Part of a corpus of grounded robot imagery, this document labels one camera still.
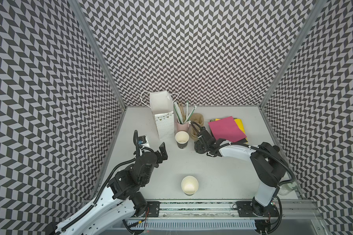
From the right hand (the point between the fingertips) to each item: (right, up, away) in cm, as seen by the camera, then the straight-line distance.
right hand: (201, 147), depth 94 cm
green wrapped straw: (-7, +21, +1) cm, 22 cm away
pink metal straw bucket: (-10, +13, +4) cm, 17 cm away
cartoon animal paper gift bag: (-27, +29, +8) cm, 40 cm away
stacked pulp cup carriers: (0, +19, +11) cm, 22 cm away
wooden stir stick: (-12, +25, +5) cm, 28 cm away
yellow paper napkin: (+28, +15, +8) cm, 33 cm away
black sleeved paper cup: (-12, +7, -3) cm, 14 cm away
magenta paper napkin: (+19, +12, +5) cm, 23 cm away
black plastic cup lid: (-2, +2, -9) cm, 10 cm away
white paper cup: (-8, -17, -15) cm, 24 cm away
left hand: (-25, +5, -23) cm, 34 cm away
